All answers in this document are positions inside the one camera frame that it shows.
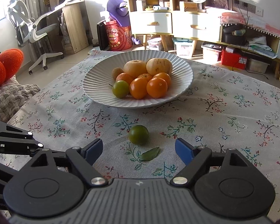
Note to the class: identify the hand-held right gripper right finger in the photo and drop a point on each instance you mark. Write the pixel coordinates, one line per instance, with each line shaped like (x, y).
(184, 150)

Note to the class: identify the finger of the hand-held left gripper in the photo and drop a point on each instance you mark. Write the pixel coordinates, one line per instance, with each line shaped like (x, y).
(16, 142)

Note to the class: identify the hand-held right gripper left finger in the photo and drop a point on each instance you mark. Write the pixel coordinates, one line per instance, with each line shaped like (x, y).
(94, 150)

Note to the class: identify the dark green tomato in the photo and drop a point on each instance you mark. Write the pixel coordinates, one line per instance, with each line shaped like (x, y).
(138, 134)

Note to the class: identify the yellow-green tomato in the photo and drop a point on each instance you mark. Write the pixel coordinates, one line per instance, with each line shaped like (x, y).
(120, 89)

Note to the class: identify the orange cherry tomato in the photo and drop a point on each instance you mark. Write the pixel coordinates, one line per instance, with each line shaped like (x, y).
(138, 88)
(156, 88)
(164, 77)

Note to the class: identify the white ribbed plate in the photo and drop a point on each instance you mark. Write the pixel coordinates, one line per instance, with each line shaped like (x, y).
(98, 81)

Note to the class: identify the orange mandarin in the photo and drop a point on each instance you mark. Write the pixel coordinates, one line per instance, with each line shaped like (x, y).
(144, 76)
(124, 77)

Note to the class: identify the brown longan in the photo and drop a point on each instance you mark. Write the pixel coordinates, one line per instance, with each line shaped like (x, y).
(117, 73)

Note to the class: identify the pale yellow pepino melon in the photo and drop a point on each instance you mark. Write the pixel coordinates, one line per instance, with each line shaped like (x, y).
(159, 65)

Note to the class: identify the yellow pear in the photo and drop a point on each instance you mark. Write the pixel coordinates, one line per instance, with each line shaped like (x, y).
(134, 68)

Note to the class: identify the green leaf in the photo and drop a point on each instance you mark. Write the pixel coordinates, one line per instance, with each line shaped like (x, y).
(150, 154)

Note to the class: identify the grey knitted blanket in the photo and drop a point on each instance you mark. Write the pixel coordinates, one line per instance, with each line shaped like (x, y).
(11, 95)

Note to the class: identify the orange plush toy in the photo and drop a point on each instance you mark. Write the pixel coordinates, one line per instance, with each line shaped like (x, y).
(4, 65)

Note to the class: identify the floral tablecloth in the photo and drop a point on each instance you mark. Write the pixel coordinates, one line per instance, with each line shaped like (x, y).
(224, 98)

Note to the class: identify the white office chair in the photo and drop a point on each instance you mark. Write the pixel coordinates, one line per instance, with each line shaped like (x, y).
(37, 35)

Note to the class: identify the clear storage bin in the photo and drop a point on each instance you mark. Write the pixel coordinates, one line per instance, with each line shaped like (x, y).
(155, 43)
(212, 52)
(183, 48)

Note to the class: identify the red box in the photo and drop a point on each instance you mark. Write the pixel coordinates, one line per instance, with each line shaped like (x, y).
(233, 58)

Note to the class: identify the white storage bin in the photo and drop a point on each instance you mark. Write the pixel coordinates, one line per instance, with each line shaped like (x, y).
(256, 65)

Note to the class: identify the red gift bucket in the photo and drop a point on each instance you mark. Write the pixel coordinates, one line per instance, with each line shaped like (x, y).
(116, 37)

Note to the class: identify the black flat device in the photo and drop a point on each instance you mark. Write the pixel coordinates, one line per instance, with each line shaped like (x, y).
(101, 35)

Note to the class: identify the black pot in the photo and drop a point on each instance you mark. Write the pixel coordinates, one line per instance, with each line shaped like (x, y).
(234, 38)

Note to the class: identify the low white drawer cabinet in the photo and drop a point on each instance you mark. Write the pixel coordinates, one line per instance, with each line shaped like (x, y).
(200, 26)

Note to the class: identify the wooden desk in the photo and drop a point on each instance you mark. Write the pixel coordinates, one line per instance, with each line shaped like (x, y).
(74, 25)

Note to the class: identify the pile of papers and cloth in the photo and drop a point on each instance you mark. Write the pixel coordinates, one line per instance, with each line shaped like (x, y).
(261, 46)

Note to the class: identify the wooden shelf cabinet white drawer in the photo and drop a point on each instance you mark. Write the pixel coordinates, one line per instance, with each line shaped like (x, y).
(151, 23)

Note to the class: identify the long wooden cabinet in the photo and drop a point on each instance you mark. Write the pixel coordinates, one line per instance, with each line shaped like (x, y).
(274, 43)

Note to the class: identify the small wooden box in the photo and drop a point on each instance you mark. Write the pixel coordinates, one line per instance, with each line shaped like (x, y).
(188, 6)

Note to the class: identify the pink tasseled cloth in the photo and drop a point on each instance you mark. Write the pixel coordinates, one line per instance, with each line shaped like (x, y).
(259, 23)

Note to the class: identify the purple plastic toy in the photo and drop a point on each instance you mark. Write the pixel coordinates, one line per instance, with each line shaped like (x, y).
(116, 4)

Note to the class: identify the wall socket panel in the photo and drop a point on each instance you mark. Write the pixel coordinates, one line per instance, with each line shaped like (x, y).
(252, 7)

